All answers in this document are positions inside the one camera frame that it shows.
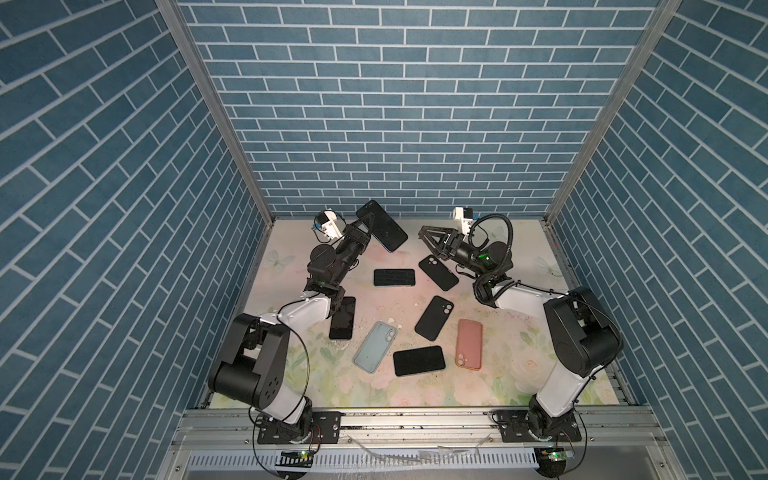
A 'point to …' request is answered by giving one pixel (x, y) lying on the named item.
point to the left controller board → (296, 459)
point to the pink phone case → (469, 350)
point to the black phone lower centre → (418, 360)
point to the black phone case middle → (434, 318)
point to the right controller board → (551, 461)
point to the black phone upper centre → (395, 277)
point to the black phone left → (342, 322)
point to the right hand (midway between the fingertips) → (419, 233)
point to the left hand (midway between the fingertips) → (377, 216)
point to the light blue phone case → (374, 347)
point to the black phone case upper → (441, 274)
